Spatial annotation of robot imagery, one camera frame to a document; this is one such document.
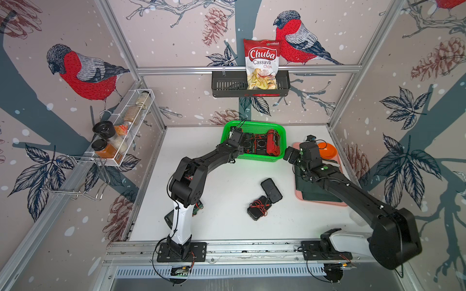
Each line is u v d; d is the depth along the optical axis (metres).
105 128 0.62
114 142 0.66
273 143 1.01
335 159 1.02
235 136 0.78
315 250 0.73
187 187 0.53
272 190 0.88
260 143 1.07
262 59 0.83
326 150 1.04
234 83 1.07
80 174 0.59
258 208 0.81
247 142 1.10
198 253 0.73
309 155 0.63
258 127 1.13
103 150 0.60
